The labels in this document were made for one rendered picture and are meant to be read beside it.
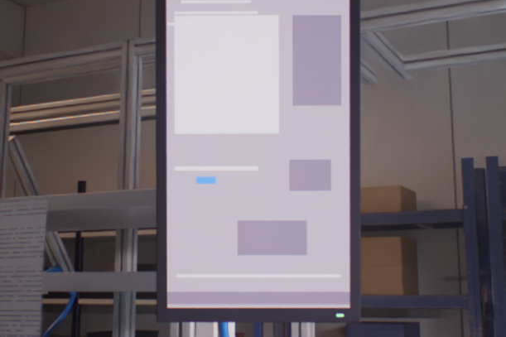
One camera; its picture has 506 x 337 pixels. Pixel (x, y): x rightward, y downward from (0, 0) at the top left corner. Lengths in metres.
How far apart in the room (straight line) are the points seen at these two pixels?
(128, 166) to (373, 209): 2.39
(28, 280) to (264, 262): 0.61
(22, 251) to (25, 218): 0.07
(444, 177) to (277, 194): 3.66
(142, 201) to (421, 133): 3.40
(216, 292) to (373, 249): 3.22
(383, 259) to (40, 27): 3.57
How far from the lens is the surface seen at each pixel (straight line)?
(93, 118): 2.89
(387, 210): 4.31
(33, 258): 1.57
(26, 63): 2.50
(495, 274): 4.13
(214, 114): 1.09
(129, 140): 2.17
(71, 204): 1.66
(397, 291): 4.26
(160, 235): 1.11
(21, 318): 1.58
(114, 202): 1.59
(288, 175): 1.09
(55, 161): 6.11
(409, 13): 2.01
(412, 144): 4.80
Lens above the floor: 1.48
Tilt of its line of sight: 11 degrees up
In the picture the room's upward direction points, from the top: straight up
